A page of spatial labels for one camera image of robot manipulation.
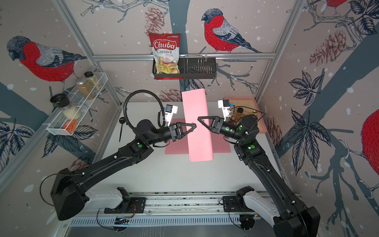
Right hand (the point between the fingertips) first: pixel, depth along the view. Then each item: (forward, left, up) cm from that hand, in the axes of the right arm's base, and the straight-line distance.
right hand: (198, 120), depth 59 cm
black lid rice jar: (+6, +61, -3) cm, 61 cm away
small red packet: (-1, +59, -6) cm, 59 cm away
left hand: (-4, +1, 0) cm, 4 cm away
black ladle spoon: (+28, +59, -38) cm, 76 cm away
